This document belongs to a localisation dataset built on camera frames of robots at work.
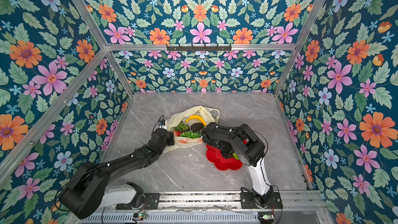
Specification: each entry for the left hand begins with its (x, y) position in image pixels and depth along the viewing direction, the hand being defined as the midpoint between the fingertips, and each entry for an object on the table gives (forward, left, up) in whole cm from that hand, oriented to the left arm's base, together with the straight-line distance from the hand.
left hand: (173, 128), depth 88 cm
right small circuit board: (-43, -45, -11) cm, 63 cm away
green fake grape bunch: (-1, -9, -7) cm, 12 cm away
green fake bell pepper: (-17, -34, -3) cm, 38 cm away
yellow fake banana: (+13, -13, -8) cm, 20 cm away
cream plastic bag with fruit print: (+11, -21, -3) cm, 24 cm away
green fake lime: (+5, -2, -7) cm, 8 cm away
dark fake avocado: (+5, -13, -7) cm, 16 cm away
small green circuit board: (-40, +14, -11) cm, 43 cm away
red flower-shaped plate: (-18, -27, -11) cm, 34 cm away
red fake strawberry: (0, -1, -6) cm, 7 cm away
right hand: (-15, -36, -7) cm, 39 cm away
